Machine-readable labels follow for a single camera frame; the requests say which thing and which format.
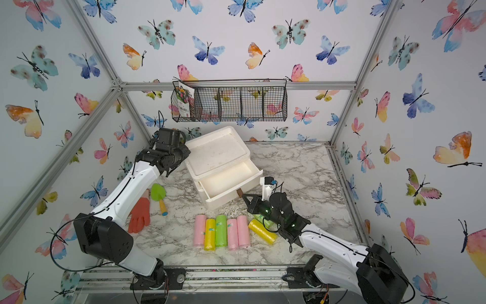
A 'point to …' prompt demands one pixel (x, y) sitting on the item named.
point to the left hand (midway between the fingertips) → (188, 149)
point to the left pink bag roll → (199, 230)
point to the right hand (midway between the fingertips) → (243, 195)
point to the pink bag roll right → (243, 231)
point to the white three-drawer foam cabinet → (219, 162)
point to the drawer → (223, 187)
